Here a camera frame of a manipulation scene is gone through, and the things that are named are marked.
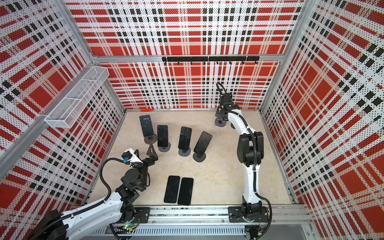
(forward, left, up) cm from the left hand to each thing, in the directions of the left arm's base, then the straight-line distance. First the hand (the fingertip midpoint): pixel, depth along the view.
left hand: (146, 149), depth 77 cm
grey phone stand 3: (+8, -17, -19) cm, 26 cm away
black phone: (-15, -12, -19) cm, 27 cm away
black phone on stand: (+21, +7, -6) cm, 23 cm away
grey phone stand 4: (+4, -27, -20) cm, 34 cm away
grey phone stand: (+19, +7, -18) cm, 27 cm away
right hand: (+29, -44, -3) cm, 53 cm away
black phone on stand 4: (+9, -30, -9) cm, 33 cm away
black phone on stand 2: (+14, -5, -8) cm, 17 cm away
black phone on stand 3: (+12, -19, -8) cm, 24 cm away
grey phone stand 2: (+11, -4, -18) cm, 22 cm away
